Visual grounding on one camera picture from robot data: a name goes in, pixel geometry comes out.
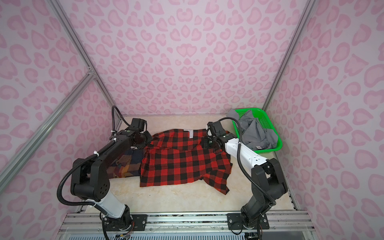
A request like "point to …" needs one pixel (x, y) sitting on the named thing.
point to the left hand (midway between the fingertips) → (151, 136)
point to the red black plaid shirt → (173, 156)
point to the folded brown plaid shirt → (128, 165)
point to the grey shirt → (254, 133)
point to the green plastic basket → (258, 113)
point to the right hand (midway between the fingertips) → (204, 141)
